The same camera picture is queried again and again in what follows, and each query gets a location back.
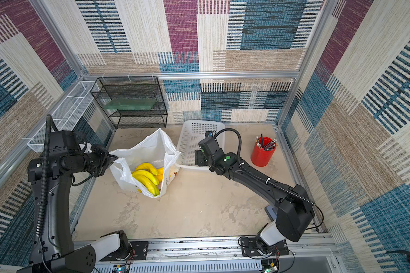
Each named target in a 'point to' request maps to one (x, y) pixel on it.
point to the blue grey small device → (271, 212)
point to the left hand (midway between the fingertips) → (119, 154)
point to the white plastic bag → (156, 149)
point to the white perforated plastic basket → (190, 132)
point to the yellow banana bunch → (150, 176)
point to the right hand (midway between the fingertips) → (205, 156)
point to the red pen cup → (263, 151)
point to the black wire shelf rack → (132, 87)
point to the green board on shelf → (129, 104)
